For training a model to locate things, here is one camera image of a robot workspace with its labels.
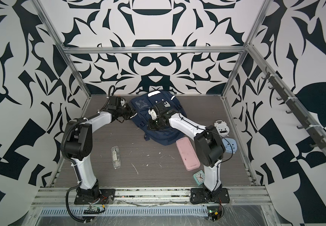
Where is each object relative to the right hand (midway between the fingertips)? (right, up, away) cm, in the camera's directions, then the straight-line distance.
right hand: (146, 127), depth 87 cm
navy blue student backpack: (-5, +16, +18) cm, 24 cm away
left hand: (-6, +13, +9) cm, 17 cm away
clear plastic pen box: (-18, -18, 0) cm, 26 cm away
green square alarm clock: (+31, -27, -8) cm, 41 cm away
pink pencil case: (+26, -16, 0) cm, 30 cm away
